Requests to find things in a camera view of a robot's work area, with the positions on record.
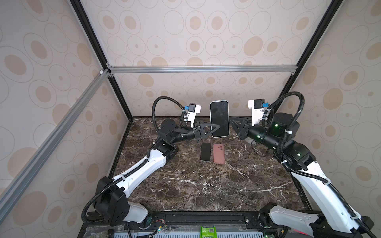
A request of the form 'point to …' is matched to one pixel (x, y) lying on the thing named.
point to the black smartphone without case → (205, 151)
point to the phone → (219, 154)
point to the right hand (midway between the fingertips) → (233, 118)
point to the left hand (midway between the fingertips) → (223, 132)
